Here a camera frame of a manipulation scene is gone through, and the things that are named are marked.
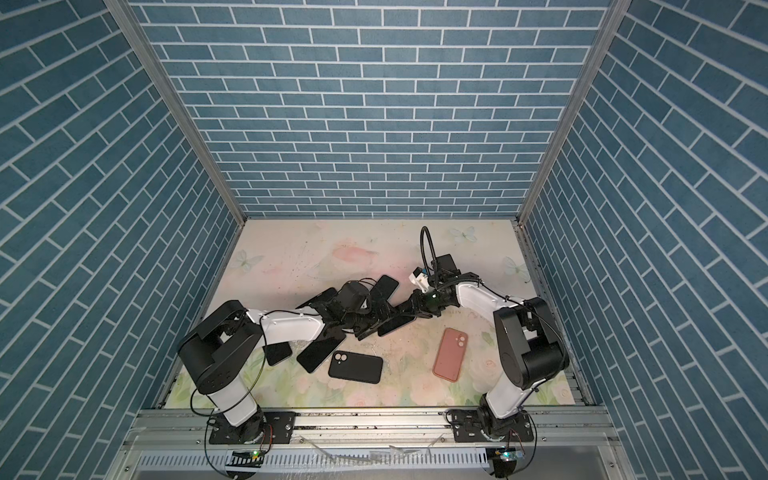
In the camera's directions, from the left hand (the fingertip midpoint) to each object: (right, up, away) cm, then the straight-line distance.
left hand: (391, 321), depth 88 cm
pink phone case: (+17, -9, -1) cm, 20 cm away
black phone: (+1, 0, -4) cm, 4 cm away
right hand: (+3, +4, -1) cm, 5 cm away
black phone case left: (-23, +6, +11) cm, 26 cm away
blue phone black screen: (-3, +8, +12) cm, 15 cm away
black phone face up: (-22, -9, +3) cm, 24 cm away
